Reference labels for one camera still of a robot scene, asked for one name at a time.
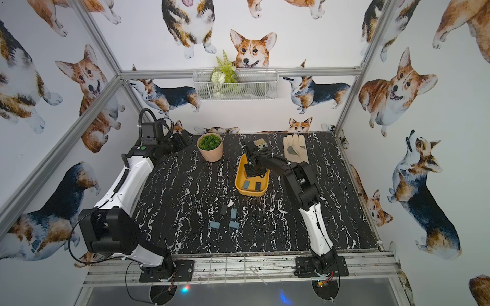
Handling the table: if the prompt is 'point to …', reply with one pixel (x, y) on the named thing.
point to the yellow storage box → (252, 186)
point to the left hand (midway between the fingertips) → (189, 135)
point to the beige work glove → (295, 148)
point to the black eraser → (258, 186)
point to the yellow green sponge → (260, 143)
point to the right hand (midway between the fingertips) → (250, 172)
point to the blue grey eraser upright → (233, 213)
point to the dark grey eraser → (223, 210)
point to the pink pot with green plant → (210, 145)
